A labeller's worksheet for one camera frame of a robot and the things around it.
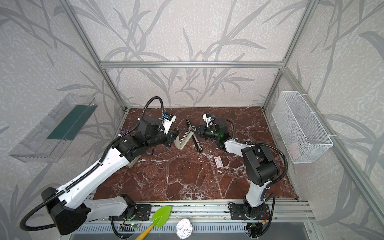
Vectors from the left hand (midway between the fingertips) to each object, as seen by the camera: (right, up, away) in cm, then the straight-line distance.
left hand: (177, 127), depth 72 cm
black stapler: (+7, -8, +27) cm, 29 cm away
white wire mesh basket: (+53, 0, -9) cm, 54 cm away
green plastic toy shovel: (-9, -45, 0) cm, 46 cm away
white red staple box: (+22, -22, +19) cm, 36 cm away
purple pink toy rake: (-44, -4, +35) cm, 56 cm away
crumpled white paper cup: (+4, -44, -7) cm, 45 cm away
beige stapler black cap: (0, -9, +8) cm, 12 cm away
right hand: (+6, +1, +13) cm, 14 cm away
